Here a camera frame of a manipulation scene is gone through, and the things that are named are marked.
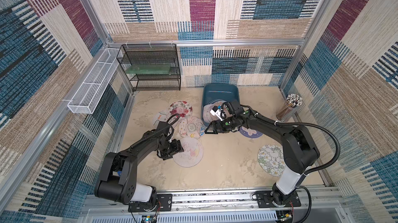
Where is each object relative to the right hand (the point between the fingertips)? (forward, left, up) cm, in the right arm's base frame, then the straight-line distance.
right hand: (212, 132), depth 85 cm
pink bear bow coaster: (-7, +11, -11) cm, 17 cm away
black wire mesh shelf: (+48, +46, +19) cm, 69 cm away
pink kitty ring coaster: (+7, -1, +9) cm, 12 cm away
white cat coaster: (+19, +34, -11) cm, 40 cm away
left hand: (-8, +19, -10) cm, 23 cm away
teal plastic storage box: (+37, -11, -8) cm, 40 cm away
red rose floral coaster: (+25, +19, -10) cm, 33 cm away
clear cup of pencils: (+15, -46, +6) cm, 49 cm away
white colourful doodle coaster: (+10, +13, -10) cm, 19 cm away
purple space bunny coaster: (+5, -23, -11) cm, 26 cm away
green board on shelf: (+36, +38, +15) cm, 55 cm away
